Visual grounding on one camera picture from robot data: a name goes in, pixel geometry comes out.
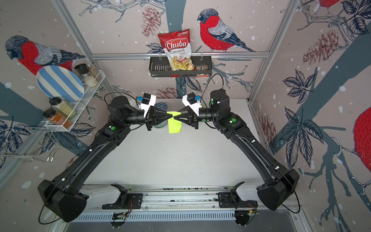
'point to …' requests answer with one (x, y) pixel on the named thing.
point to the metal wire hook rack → (27, 140)
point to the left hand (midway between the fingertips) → (172, 114)
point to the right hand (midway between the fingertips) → (176, 114)
